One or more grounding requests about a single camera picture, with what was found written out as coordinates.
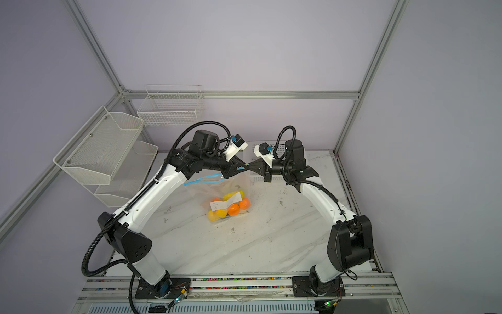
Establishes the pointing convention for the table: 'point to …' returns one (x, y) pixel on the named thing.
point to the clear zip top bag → (206, 190)
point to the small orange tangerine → (245, 204)
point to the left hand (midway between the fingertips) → (243, 166)
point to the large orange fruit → (233, 209)
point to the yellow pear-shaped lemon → (213, 215)
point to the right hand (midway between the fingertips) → (247, 165)
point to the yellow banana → (229, 196)
